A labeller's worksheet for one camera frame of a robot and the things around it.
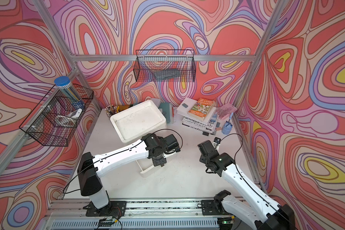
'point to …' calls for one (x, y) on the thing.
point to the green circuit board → (105, 222)
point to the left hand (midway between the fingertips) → (160, 156)
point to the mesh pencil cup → (111, 109)
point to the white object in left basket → (70, 120)
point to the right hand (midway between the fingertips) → (208, 159)
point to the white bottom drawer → (147, 168)
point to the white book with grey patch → (184, 105)
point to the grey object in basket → (166, 74)
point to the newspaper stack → (208, 128)
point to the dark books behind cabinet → (167, 108)
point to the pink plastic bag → (224, 111)
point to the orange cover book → (201, 109)
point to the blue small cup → (226, 128)
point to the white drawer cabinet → (138, 121)
